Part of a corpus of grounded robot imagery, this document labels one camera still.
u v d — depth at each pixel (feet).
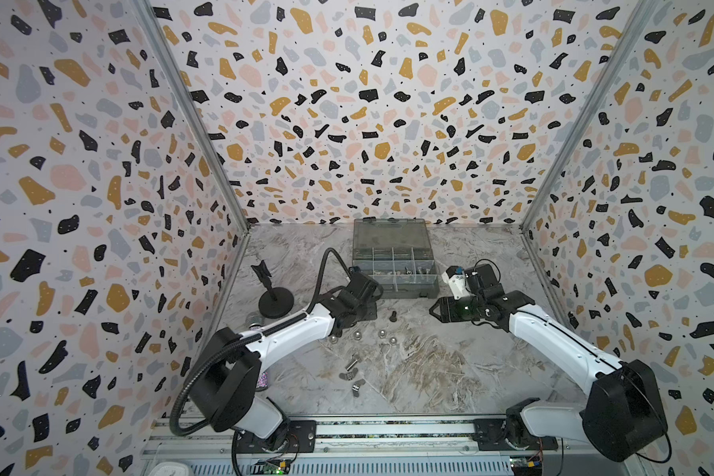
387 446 2.40
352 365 2.80
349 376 2.73
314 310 1.86
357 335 3.01
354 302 2.16
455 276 2.55
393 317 3.12
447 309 2.41
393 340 2.96
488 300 2.12
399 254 3.81
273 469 2.31
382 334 3.02
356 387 2.67
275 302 3.20
